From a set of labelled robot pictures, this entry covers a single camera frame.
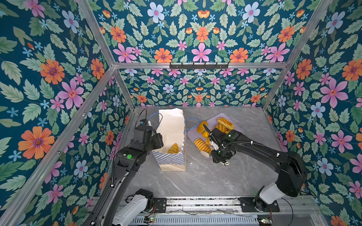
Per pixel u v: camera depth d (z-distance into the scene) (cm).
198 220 70
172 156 70
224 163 71
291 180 42
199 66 93
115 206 45
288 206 76
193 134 107
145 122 60
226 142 57
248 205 72
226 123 104
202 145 93
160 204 74
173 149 90
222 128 101
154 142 62
